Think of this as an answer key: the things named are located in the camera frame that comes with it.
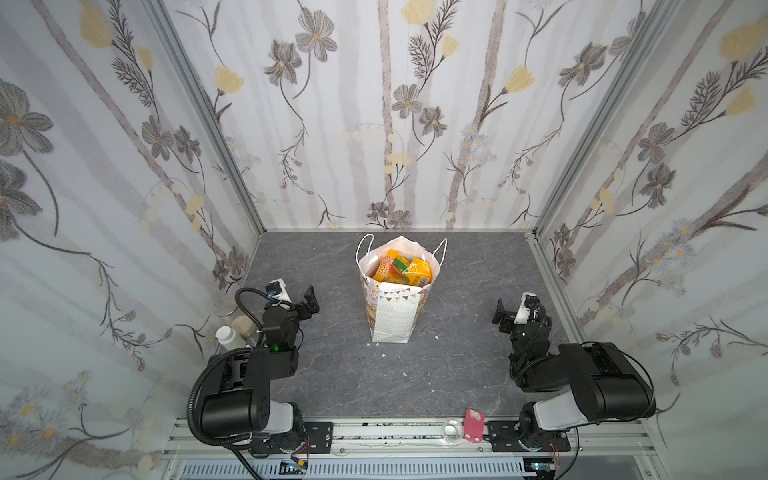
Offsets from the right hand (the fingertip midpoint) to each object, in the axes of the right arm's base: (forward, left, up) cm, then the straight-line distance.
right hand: (513, 293), depth 88 cm
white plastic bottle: (-15, +82, -6) cm, 83 cm away
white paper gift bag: (-9, +36, +5) cm, 37 cm away
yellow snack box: (+3, +36, +6) cm, 36 cm away
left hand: (+1, +66, -1) cm, 66 cm away
